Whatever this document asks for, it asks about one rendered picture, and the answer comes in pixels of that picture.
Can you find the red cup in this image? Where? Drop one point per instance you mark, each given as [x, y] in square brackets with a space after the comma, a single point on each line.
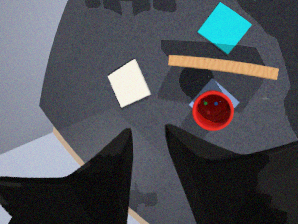
[220, 114]

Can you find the light brown wooden plank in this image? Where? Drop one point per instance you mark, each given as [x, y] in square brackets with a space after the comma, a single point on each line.
[224, 66]

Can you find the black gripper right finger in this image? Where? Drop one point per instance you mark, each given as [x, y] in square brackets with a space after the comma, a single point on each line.
[216, 181]

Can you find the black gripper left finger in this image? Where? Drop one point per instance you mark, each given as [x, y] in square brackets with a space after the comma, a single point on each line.
[96, 193]

